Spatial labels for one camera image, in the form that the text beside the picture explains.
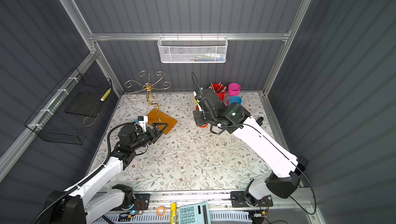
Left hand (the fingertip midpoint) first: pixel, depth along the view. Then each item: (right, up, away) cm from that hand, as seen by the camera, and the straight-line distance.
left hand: (166, 128), depth 79 cm
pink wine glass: (+40, +23, +22) cm, 51 cm away
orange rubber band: (-1, -38, -7) cm, 39 cm away
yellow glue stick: (+6, -37, -10) cm, 39 cm away
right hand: (+17, +8, -11) cm, 22 cm away
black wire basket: (-46, +7, -8) cm, 47 cm away
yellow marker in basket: (-33, +17, +3) cm, 38 cm away
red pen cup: (+31, +24, +26) cm, 47 cm away
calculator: (+17, -37, -10) cm, 42 cm away
